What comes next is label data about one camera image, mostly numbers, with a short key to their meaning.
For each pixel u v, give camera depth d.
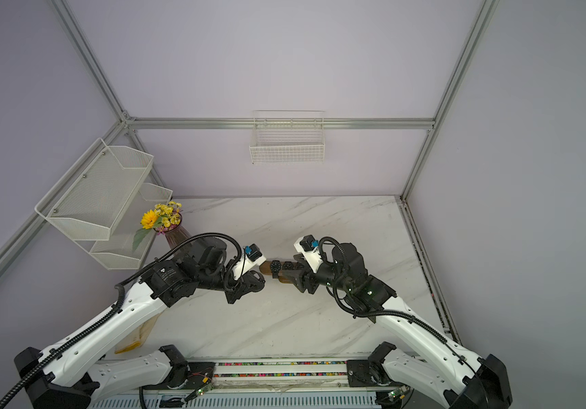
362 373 0.73
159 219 0.80
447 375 0.41
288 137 0.96
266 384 0.73
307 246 0.59
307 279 0.61
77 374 0.38
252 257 0.60
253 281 0.68
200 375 0.73
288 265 0.88
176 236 0.87
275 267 0.88
